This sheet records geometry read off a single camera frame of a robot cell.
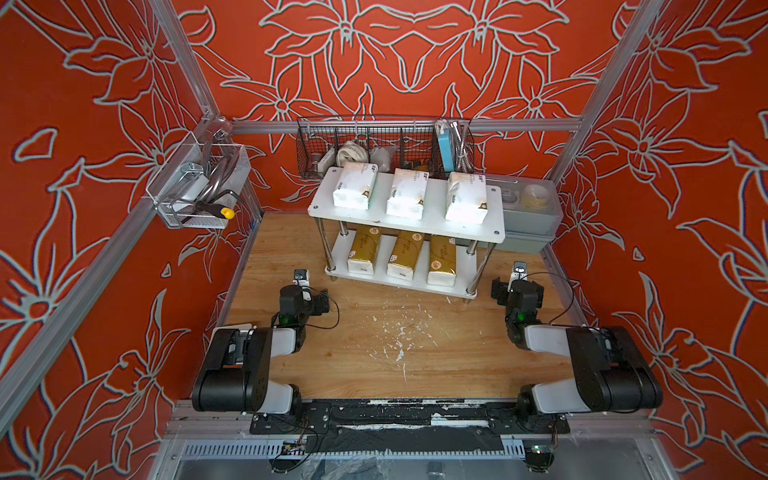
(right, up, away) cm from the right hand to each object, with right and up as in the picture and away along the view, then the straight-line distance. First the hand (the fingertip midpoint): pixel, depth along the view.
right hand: (511, 277), depth 91 cm
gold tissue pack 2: (-33, +7, 0) cm, 34 cm away
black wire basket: (-32, +44, +6) cm, 55 cm away
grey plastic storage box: (+8, +20, +2) cm, 22 cm away
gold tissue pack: (-47, +6, -1) cm, 47 cm away
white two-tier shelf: (-27, +16, -19) cm, 37 cm away
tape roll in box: (+8, +25, +2) cm, 26 cm away
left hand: (-63, -4, +3) cm, 63 cm away
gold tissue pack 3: (-21, +8, -1) cm, 23 cm away
